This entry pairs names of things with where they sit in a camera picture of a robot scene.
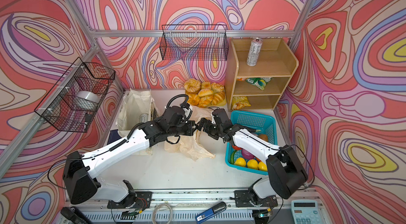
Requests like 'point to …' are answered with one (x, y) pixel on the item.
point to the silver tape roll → (86, 100)
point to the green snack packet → (259, 82)
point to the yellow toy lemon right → (252, 164)
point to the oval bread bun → (204, 92)
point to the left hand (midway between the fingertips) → (201, 126)
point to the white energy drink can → (144, 118)
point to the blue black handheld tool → (216, 209)
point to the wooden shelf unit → (277, 60)
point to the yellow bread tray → (221, 103)
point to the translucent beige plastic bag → (191, 146)
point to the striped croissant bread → (218, 98)
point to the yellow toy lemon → (240, 161)
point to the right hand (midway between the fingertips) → (201, 131)
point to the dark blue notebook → (113, 136)
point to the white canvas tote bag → (139, 106)
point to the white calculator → (305, 211)
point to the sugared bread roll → (192, 85)
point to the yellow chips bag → (239, 102)
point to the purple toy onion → (246, 155)
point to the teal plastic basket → (267, 125)
